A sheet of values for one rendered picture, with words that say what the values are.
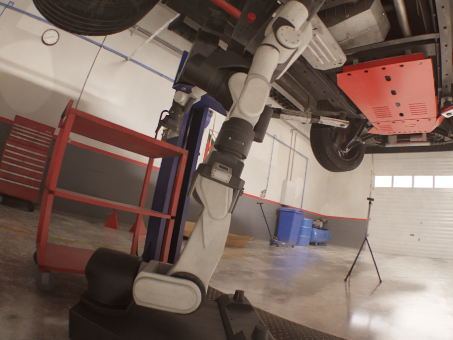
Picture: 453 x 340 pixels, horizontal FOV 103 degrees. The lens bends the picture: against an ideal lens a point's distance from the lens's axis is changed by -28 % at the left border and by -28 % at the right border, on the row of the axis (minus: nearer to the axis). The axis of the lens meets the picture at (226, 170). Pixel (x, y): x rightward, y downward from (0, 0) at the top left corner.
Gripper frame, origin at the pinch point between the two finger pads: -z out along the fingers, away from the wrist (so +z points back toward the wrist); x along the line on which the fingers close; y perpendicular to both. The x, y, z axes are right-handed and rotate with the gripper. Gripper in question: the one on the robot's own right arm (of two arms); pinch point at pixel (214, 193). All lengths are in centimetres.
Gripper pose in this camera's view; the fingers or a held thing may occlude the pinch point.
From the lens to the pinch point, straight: 61.0
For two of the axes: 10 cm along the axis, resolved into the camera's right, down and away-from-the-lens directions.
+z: 3.5, -9.2, 1.8
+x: 9.1, 3.8, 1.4
